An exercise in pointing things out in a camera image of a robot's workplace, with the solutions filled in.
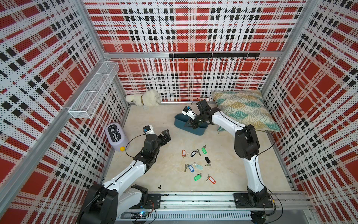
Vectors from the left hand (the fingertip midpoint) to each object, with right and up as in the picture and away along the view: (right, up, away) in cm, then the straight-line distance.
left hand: (165, 132), depth 87 cm
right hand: (+14, +5, +6) cm, 16 cm away
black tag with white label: (+18, -15, +5) cm, 23 cm away
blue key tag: (+17, -23, -2) cm, 28 cm away
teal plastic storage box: (+9, +8, +6) cm, 13 cm away
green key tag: (+20, -26, -4) cm, 34 cm away
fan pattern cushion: (+56, +17, +9) cm, 59 cm away
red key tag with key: (+28, -27, -5) cm, 40 cm away
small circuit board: (-11, -40, -17) cm, 45 cm away
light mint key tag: (+21, -21, 0) cm, 30 cm away
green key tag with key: (+25, -13, +7) cm, 29 cm away
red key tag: (+11, -14, +5) cm, 19 cm away
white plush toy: (-16, +25, +25) cm, 39 cm away
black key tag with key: (+27, -19, +2) cm, 33 cm away
